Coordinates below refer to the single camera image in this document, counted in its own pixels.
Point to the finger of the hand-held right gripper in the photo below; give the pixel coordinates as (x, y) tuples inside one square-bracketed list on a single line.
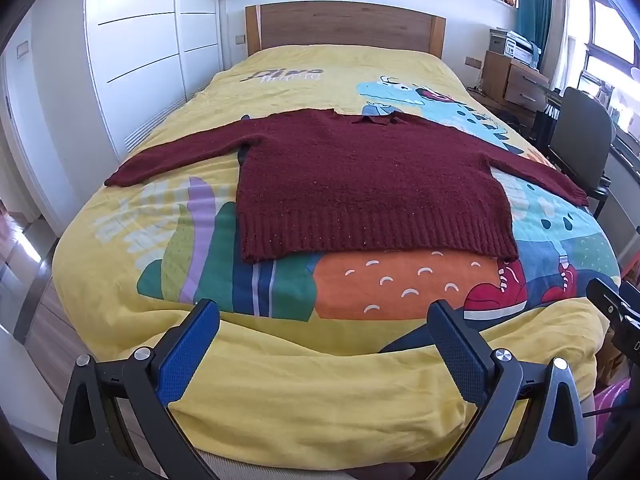
[(602, 297)]

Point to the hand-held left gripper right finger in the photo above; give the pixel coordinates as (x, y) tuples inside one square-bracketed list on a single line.
[(457, 355)]

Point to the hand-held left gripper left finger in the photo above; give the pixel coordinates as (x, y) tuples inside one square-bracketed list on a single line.
[(185, 355)]

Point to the dark red knitted sweater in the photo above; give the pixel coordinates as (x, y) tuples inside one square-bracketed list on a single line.
[(370, 185)]

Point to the pink patterned bag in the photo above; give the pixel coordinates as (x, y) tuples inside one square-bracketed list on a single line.
[(617, 420)]

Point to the yellow dinosaur print duvet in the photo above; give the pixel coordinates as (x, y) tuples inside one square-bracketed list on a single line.
[(310, 360)]

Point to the grey office chair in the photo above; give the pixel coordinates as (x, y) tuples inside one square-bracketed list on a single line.
[(582, 135)]

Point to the black bag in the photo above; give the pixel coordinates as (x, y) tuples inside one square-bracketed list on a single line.
[(542, 125)]

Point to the wooden drawer cabinet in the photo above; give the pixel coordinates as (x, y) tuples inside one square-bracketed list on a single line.
[(520, 85)]

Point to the window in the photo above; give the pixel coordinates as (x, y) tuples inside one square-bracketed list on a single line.
[(612, 60)]

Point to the white printer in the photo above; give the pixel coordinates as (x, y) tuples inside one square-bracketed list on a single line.
[(515, 47)]

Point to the white door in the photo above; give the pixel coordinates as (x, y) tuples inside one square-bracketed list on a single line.
[(22, 135)]

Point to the teal curtain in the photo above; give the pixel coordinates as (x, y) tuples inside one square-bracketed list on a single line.
[(537, 5)]

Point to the white wardrobe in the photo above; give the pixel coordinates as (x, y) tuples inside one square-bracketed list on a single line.
[(150, 35)]

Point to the wooden bed headboard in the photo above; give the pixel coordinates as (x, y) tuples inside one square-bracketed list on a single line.
[(345, 25)]

